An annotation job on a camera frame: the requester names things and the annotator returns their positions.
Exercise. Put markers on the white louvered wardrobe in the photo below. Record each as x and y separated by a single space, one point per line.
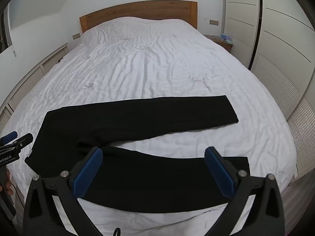
278 41

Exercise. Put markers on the wooden nightstand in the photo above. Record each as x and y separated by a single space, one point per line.
221 44

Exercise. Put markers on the wooden headboard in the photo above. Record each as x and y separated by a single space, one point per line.
147 9

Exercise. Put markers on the black pants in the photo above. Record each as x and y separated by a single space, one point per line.
147 118

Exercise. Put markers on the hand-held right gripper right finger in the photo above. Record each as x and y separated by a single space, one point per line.
219 174

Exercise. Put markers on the blue packet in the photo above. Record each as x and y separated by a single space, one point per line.
226 38

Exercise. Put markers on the white bed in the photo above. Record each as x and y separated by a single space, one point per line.
147 66

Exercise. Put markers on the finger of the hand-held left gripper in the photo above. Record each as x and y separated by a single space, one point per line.
24 140
9 136

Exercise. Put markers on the person's left hand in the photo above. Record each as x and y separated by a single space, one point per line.
7 183

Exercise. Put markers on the wall switch plate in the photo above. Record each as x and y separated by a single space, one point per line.
214 22
76 36

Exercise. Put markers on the white louvered low cabinet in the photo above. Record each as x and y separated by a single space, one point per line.
29 78

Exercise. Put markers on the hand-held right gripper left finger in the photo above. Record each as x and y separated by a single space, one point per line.
88 174

